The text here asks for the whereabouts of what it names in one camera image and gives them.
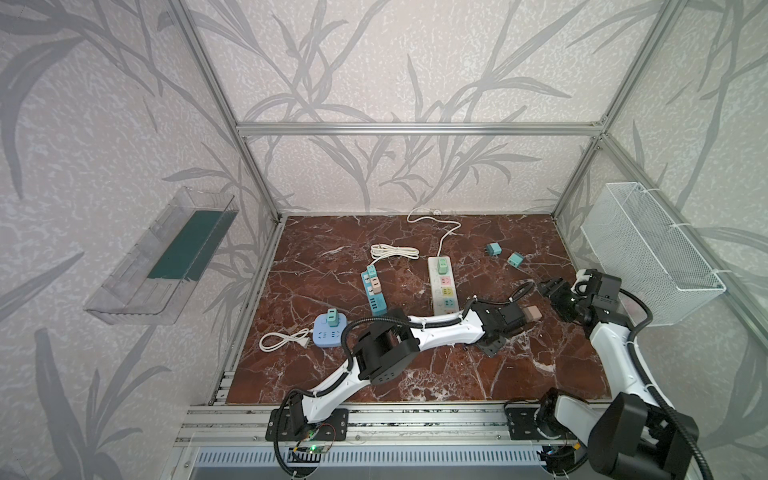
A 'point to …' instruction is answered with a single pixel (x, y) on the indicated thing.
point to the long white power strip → (444, 292)
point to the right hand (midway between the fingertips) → (545, 280)
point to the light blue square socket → (328, 328)
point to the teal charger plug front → (333, 317)
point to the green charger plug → (442, 266)
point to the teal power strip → (377, 301)
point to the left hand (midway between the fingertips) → (490, 335)
